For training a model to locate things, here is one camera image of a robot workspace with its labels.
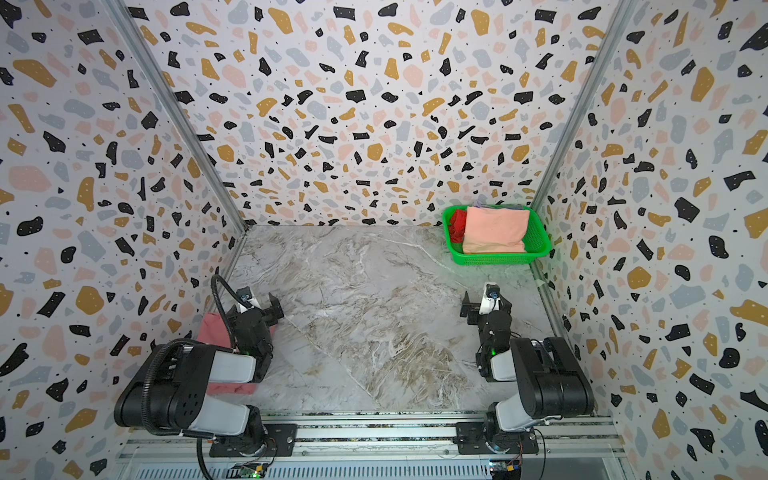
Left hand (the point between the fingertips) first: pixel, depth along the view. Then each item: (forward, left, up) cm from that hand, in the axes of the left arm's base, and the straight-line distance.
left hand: (252, 295), depth 87 cm
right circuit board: (-42, -67, -12) cm, 80 cm away
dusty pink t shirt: (-6, +14, -10) cm, 18 cm away
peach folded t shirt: (+25, -77, +1) cm, 81 cm away
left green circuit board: (-41, -7, -11) cm, 43 cm away
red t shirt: (+30, -65, -2) cm, 72 cm away
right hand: (+1, -68, +1) cm, 68 cm away
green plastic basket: (+27, -95, -7) cm, 99 cm away
